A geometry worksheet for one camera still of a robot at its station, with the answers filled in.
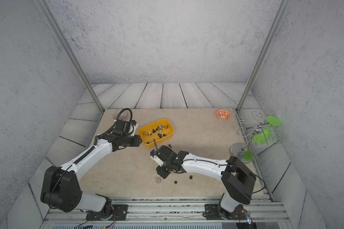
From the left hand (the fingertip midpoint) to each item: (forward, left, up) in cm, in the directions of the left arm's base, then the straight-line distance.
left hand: (141, 140), depth 87 cm
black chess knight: (+12, -9, -13) cm, 20 cm away
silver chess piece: (+17, -9, -12) cm, 22 cm away
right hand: (-17, -11, -6) cm, 22 cm away
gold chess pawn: (+14, 0, -11) cm, 18 cm away
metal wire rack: (+2, -63, +16) cm, 65 cm away
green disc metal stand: (-6, -63, +12) cm, 64 cm away
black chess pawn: (+16, -4, -12) cm, 20 cm away
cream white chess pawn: (+13, -2, -12) cm, 18 cm away
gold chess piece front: (+19, -14, -11) cm, 26 cm away
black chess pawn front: (-21, -20, -13) cm, 31 cm away
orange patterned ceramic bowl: (+29, -59, -10) cm, 67 cm away
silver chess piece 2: (-20, -10, -11) cm, 25 cm away
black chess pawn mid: (+4, -16, -13) cm, 21 cm away
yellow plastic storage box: (+13, -13, -12) cm, 22 cm away
